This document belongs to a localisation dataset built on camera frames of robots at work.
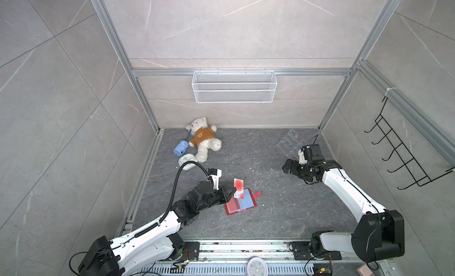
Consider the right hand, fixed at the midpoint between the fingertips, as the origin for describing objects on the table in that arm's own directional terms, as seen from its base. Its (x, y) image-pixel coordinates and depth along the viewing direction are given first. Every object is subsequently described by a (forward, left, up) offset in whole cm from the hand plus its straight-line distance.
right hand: (290, 168), depth 87 cm
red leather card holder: (-14, +27, -10) cm, 32 cm away
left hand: (-12, +27, +6) cm, 31 cm away
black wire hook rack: (-16, -37, +20) cm, 45 cm away
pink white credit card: (-10, +27, +5) cm, 29 cm away
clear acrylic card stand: (+22, -8, -8) cm, 25 cm away
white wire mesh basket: (+44, +27, +19) cm, 55 cm away
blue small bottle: (+19, +60, -6) cm, 63 cm away
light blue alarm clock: (+13, +55, -8) cm, 58 cm away
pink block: (-41, -21, -10) cm, 47 cm away
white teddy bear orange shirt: (+25, +46, -3) cm, 53 cm away
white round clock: (-39, +20, -9) cm, 45 cm away
